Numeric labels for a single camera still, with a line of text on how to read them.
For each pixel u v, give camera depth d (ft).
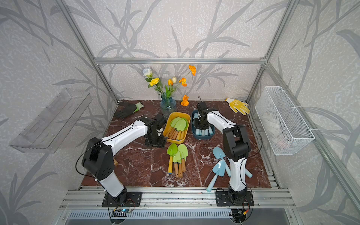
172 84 3.07
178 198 2.47
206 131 3.24
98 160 1.49
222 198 2.41
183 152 2.99
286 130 1.96
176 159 2.85
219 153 2.92
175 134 3.16
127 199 2.34
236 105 3.90
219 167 2.75
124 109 3.81
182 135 3.16
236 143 1.73
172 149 2.96
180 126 3.31
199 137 3.23
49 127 2.22
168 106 3.34
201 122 2.71
